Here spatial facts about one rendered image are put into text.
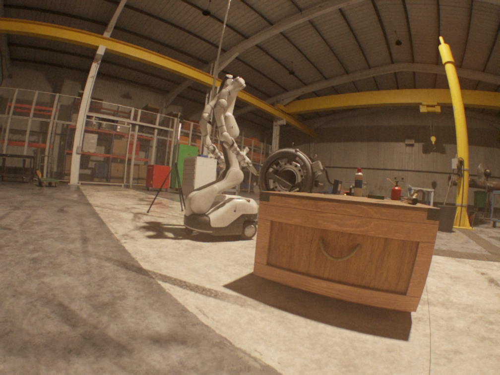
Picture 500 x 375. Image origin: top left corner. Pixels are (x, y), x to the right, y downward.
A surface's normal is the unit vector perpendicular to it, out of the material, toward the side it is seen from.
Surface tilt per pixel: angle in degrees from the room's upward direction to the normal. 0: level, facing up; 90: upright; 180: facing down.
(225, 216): 89
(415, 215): 90
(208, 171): 90
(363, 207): 90
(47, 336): 0
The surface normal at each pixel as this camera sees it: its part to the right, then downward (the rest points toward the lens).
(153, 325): 0.08, -1.00
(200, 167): 0.75, 0.07
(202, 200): 0.48, 0.06
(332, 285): -0.57, -0.04
